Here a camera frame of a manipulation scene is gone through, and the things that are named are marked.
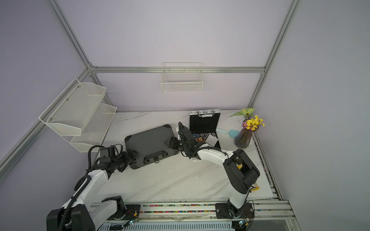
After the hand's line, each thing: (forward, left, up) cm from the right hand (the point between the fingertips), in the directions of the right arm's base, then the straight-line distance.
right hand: (169, 144), depth 87 cm
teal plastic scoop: (+17, -47, -13) cm, 52 cm away
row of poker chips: (+12, -22, -9) cm, 26 cm away
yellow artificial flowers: (+7, -50, +13) cm, 52 cm away
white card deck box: (+8, -28, -9) cm, 30 cm away
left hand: (-6, +22, -5) cm, 24 cm away
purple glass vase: (+4, -47, -2) cm, 48 cm away
